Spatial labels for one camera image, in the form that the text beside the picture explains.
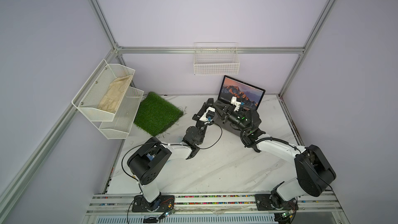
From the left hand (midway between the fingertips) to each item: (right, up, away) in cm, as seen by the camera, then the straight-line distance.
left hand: (207, 105), depth 80 cm
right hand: (+3, -1, -6) cm, 6 cm away
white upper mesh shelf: (-54, +5, -2) cm, 54 cm away
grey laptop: (+21, +7, +28) cm, 36 cm away
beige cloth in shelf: (-48, +3, -3) cm, 49 cm away
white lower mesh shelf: (-51, -13, +10) cm, 54 cm away
